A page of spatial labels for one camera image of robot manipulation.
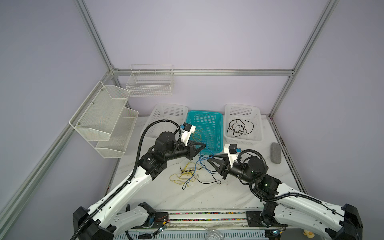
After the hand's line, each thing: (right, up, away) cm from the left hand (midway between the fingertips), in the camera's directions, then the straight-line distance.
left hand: (204, 146), depth 65 cm
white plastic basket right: (+38, +21, +50) cm, 67 cm away
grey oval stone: (+49, -8, +30) cm, 58 cm away
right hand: (+2, -5, -2) cm, 6 cm away
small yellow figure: (+49, -41, +2) cm, 64 cm away
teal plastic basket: (+6, +7, +46) cm, 47 cm away
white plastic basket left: (-19, +21, +53) cm, 60 cm away
